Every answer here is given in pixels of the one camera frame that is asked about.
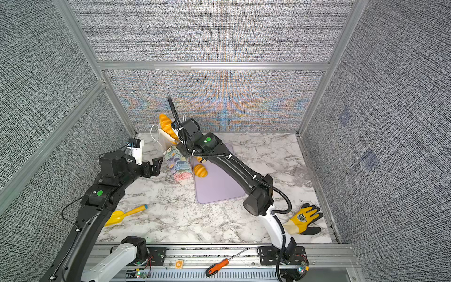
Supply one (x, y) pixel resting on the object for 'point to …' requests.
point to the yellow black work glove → (299, 224)
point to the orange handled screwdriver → (215, 268)
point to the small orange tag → (179, 264)
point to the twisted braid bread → (199, 158)
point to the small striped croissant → (200, 171)
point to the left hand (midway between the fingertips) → (151, 156)
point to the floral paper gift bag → (180, 165)
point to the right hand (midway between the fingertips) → (187, 141)
